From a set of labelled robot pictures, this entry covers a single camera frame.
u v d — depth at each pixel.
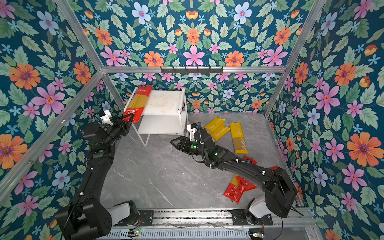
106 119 0.67
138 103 0.76
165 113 0.76
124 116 0.70
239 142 1.02
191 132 0.68
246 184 0.80
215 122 1.11
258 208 0.58
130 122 0.69
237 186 0.81
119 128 0.65
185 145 0.63
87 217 0.39
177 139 0.67
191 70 0.92
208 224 0.72
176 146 0.66
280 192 0.41
